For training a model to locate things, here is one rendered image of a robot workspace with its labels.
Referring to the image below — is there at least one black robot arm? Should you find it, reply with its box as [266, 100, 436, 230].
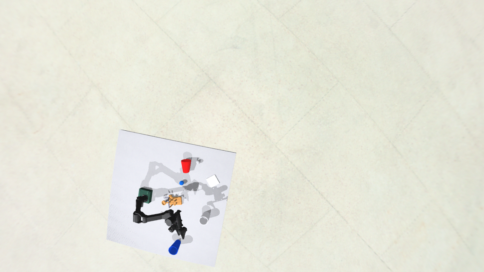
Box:
[133, 195, 181, 233]

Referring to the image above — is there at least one red plastic cup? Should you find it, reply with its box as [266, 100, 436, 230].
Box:
[181, 159, 191, 173]

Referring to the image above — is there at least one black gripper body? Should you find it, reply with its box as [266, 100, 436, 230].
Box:
[175, 219, 187, 234]

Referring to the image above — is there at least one white cup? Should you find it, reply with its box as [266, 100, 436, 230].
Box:
[199, 212, 210, 225]

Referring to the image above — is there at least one white square block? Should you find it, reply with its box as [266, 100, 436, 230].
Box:
[206, 175, 219, 187]

